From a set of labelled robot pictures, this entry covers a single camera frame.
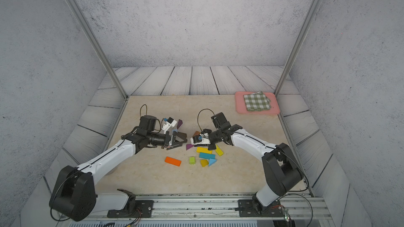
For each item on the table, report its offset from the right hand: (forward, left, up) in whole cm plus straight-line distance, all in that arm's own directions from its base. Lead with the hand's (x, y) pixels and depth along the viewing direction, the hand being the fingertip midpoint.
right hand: (197, 141), depth 81 cm
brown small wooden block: (+12, +2, -12) cm, 17 cm away
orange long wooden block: (-5, +14, -14) cm, 20 cm away
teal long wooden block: (-1, -3, -13) cm, 14 cm away
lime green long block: (+1, -11, -13) cm, 17 cm away
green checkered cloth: (+39, -40, -13) cm, 58 cm away
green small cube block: (-5, +3, -11) cm, 13 cm away
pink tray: (+35, -29, -15) cm, 48 cm away
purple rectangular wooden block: (-4, +4, +3) cm, 6 cm away
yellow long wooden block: (+1, -2, -12) cm, 12 cm away
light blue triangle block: (-6, -7, -12) cm, 15 cm away
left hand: (-4, +5, +5) cm, 9 cm away
